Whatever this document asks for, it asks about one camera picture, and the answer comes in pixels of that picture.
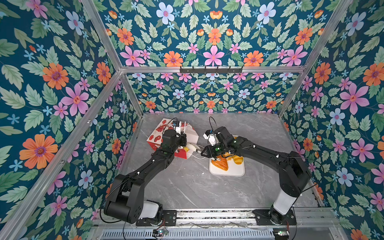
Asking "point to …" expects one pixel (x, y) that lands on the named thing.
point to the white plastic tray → (234, 168)
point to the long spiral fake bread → (228, 156)
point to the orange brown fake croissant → (222, 163)
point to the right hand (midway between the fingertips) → (203, 152)
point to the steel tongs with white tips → (197, 147)
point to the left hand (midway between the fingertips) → (185, 128)
